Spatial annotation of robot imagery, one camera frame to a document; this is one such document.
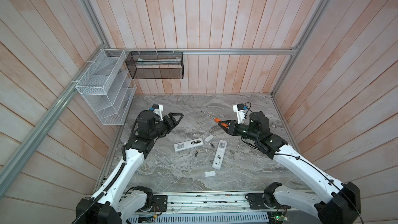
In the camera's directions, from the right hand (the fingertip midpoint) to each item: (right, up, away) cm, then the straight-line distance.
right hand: (219, 123), depth 73 cm
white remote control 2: (-15, -15, +20) cm, 29 cm away
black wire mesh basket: (-39, +37, +31) cm, 62 cm away
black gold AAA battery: (-11, -20, +17) cm, 28 cm away
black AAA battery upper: (-1, -16, +20) cm, 25 cm away
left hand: (-18, +1, +1) cm, 18 cm away
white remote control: (+2, -20, +15) cm, 25 cm away
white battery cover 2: (-3, -12, +23) cm, 26 cm away
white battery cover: (-4, -28, +10) cm, 30 cm away
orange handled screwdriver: (-1, +1, +1) cm, 2 cm away
